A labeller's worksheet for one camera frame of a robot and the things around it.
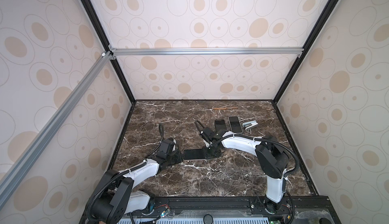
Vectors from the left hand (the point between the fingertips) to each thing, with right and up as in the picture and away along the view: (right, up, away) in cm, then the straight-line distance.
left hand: (188, 154), depth 87 cm
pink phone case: (+4, -4, +2) cm, 6 cm away
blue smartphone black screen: (+32, +16, +18) cm, 40 cm away
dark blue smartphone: (+3, -1, +4) cm, 5 cm away
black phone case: (+21, +16, +18) cm, 32 cm away
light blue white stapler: (+41, +16, +15) cm, 47 cm away
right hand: (+11, -2, +3) cm, 11 cm away
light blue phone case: (+35, +16, +18) cm, 43 cm away
